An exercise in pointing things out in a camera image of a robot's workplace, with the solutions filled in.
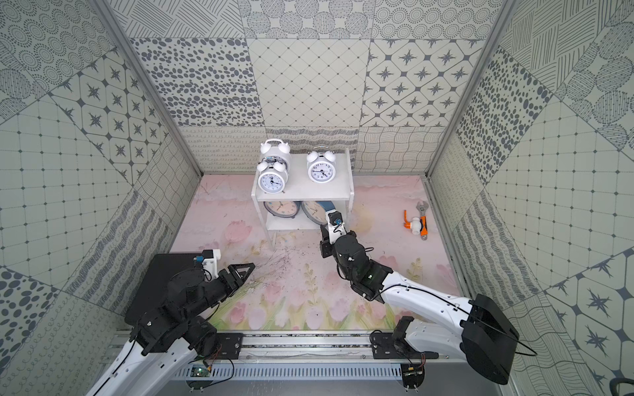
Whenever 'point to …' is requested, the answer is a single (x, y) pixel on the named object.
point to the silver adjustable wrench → (423, 223)
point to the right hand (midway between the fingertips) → (327, 226)
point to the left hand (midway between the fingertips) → (255, 272)
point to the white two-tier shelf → (300, 187)
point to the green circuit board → (200, 371)
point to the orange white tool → (414, 225)
